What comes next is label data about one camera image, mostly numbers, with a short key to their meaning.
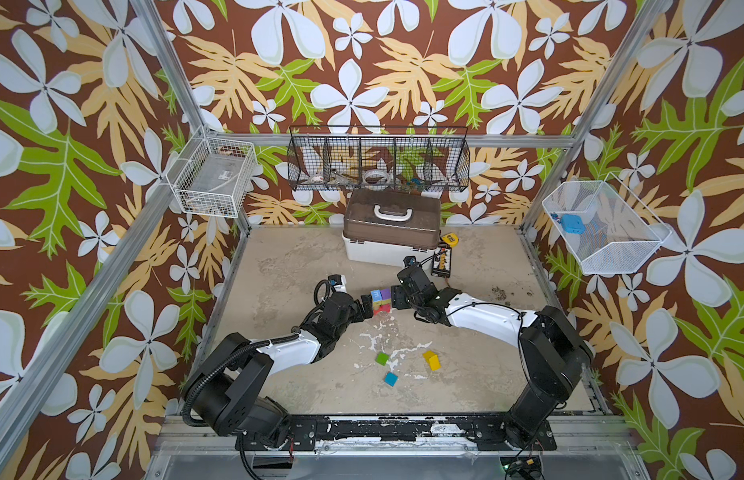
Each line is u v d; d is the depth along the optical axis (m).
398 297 0.82
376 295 0.88
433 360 0.86
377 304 0.91
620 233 0.77
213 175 0.86
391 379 0.84
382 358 0.86
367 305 0.81
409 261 0.80
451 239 1.15
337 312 0.67
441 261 1.08
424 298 0.69
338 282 0.79
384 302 0.90
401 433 0.75
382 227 0.94
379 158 0.98
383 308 0.94
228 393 0.43
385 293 0.88
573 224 0.86
